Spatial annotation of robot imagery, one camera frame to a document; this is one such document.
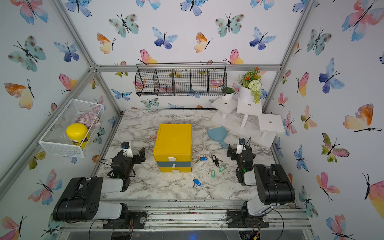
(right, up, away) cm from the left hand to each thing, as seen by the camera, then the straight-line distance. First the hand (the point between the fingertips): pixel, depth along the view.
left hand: (137, 146), depth 90 cm
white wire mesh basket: (-23, +6, -27) cm, 36 cm away
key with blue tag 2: (+36, -20, -4) cm, 41 cm away
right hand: (+62, +2, +1) cm, 62 cm away
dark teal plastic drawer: (+24, -8, -10) cm, 27 cm away
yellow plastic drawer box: (+24, +1, -15) cm, 28 cm away
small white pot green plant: (+55, +32, +3) cm, 64 cm away
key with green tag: (+45, -16, 0) cm, 48 cm away
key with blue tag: (+40, -8, +6) cm, 41 cm away
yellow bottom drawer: (+26, -12, -4) cm, 29 cm away
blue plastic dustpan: (+51, +7, +18) cm, 54 cm away
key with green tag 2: (+51, -14, +1) cm, 52 cm away
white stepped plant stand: (+69, +17, +13) cm, 73 cm away
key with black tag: (+48, -9, +5) cm, 49 cm away
